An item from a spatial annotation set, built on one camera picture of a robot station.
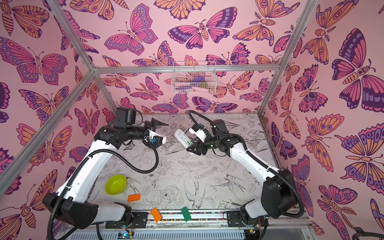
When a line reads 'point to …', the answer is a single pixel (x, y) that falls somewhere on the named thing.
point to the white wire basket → (194, 77)
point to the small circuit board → (125, 235)
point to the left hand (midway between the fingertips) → (165, 127)
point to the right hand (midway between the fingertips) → (190, 143)
